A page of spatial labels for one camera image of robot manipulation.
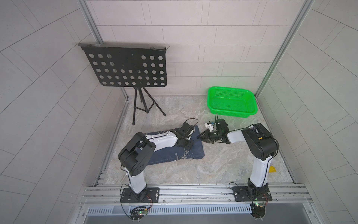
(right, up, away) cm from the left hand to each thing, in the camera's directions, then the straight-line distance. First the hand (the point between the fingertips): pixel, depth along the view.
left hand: (191, 143), depth 92 cm
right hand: (+5, +4, 0) cm, 6 cm away
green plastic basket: (+33, +28, +20) cm, 48 cm away
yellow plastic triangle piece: (+45, -11, -13) cm, 49 cm away
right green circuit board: (+32, -27, -24) cm, 48 cm away
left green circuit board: (-26, -25, -27) cm, 46 cm away
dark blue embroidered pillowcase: (-9, -4, -7) cm, 12 cm away
